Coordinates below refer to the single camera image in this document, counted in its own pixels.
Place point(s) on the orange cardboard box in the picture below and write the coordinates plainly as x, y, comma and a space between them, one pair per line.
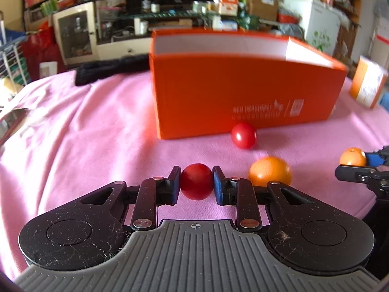
208, 94

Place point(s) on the wooden shelf unit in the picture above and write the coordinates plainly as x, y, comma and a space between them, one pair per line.
351, 11

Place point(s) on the orange fruit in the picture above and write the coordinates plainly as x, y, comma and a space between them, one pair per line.
270, 168
353, 156

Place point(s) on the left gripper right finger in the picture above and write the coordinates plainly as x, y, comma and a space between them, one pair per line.
300, 231

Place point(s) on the white television stand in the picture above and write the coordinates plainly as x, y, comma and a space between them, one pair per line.
192, 41

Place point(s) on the beige standing air conditioner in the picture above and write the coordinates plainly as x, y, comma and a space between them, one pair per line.
13, 14

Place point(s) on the red cherry tomato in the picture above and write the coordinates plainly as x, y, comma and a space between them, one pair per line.
196, 182
244, 136

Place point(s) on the white small fridge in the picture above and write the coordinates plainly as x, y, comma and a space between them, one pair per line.
320, 24

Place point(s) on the wire rack trolley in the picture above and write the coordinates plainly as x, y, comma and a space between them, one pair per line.
13, 63

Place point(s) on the small black cloth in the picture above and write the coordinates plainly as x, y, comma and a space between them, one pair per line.
90, 72

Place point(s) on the orange white medicine box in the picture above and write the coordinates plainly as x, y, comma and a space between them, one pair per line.
228, 7

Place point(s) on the pink floral tablecloth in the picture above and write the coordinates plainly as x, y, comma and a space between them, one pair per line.
77, 139

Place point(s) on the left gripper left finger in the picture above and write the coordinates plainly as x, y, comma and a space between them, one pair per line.
92, 229

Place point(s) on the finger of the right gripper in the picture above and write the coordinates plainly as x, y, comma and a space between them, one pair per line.
378, 157
372, 177

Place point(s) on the brown cardboard box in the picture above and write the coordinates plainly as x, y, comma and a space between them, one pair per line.
263, 9

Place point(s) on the white glass door cabinet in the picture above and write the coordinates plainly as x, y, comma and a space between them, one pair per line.
75, 32

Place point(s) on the white and orange canister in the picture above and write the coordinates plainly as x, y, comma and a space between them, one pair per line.
368, 82

